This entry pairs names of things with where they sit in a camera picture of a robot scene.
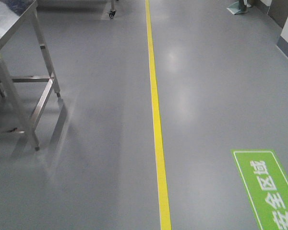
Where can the steel rack on castors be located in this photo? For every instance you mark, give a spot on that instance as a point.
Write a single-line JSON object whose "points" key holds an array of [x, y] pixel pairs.
{"points": [[112, 14]]}

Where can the pale green stand base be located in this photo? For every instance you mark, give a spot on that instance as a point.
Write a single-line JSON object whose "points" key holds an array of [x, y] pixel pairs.
{"points": [[236, 9]]}

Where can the bare steel table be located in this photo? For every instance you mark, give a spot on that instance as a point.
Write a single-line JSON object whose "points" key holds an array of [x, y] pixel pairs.
{"points": [[12, 26]]}

